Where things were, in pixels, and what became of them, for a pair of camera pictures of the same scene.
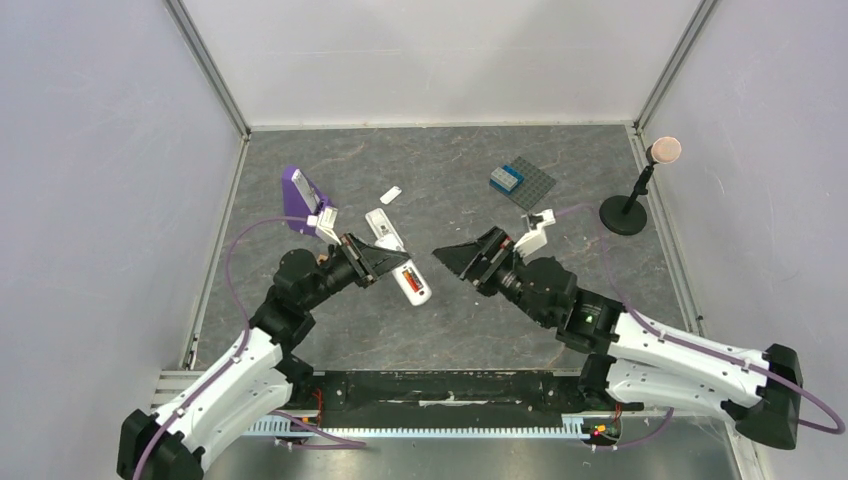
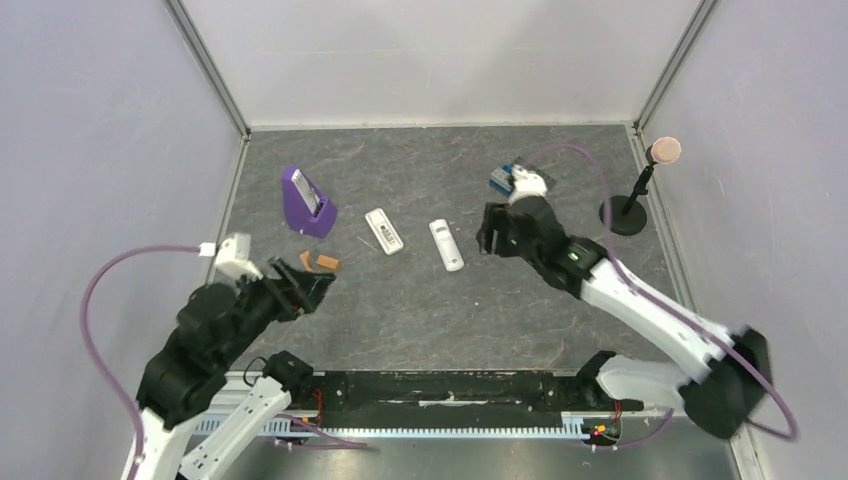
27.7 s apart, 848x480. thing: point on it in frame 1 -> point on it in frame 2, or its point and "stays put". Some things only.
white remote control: (413, 283) -> (446, 244)
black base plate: (454, 398) stays put
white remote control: (384, 232) stays put
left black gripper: (367, 260) -> (298, 291)
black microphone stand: (626, 215) stays put
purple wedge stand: (295, 204) stays put
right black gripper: (486, 261) -> (499, 225)
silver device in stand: (305, 190) stays put
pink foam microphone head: (666, 149) stays put
